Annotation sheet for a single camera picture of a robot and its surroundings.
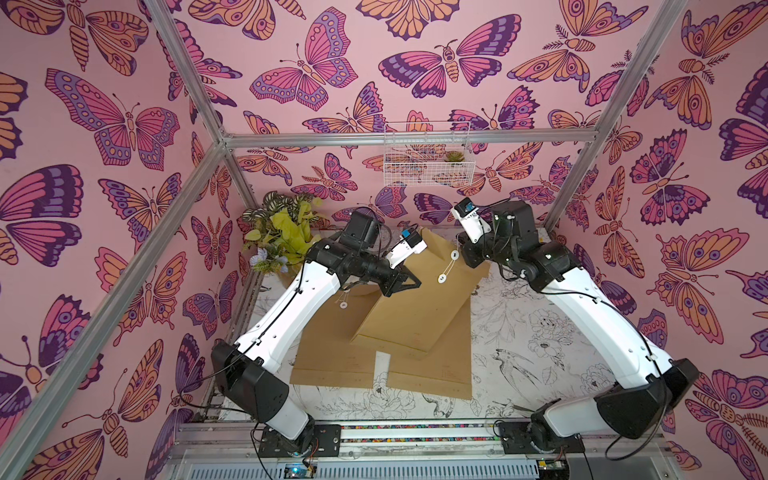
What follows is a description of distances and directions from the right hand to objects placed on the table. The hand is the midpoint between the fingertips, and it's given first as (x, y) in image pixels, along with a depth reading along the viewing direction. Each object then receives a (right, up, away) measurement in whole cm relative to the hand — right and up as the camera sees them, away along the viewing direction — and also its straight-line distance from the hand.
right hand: (464, 231), depth 73 cm
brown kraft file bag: (-12, -20, -5) cm, 24 cm away
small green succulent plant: (+2, +25, +20) cm, 32 cm away
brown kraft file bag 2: (-37, -36, +16) cm, 54 cm away
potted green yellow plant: (-50, +1, +13) cm, 52 cm away
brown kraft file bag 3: (-2, -39, +12) cm, 41 cm away
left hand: (-11, -12, -3) cm, 17 cm away
